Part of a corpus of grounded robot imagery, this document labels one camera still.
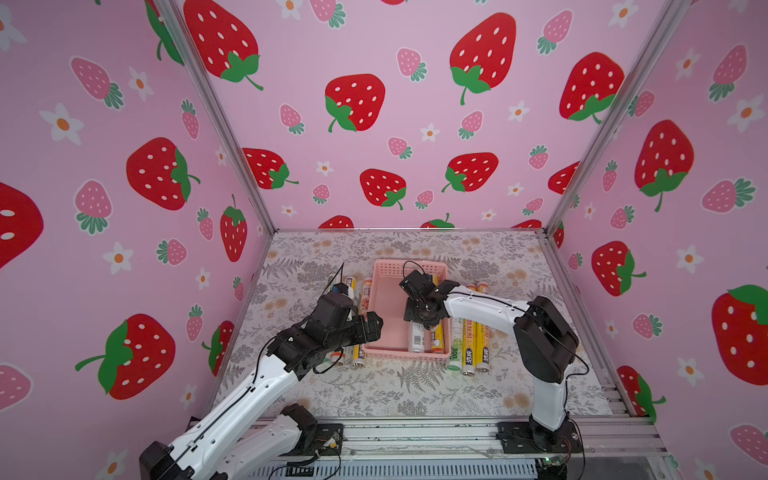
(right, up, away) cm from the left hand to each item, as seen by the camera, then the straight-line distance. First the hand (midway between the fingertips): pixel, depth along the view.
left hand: (373, 322), depth 75 cm
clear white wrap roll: (+12, -6, +10) cm, 16 cm away
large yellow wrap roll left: (-5, +9, -5) cm, 11 cm away
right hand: (+14, +1, +18) cm, 23 cm away
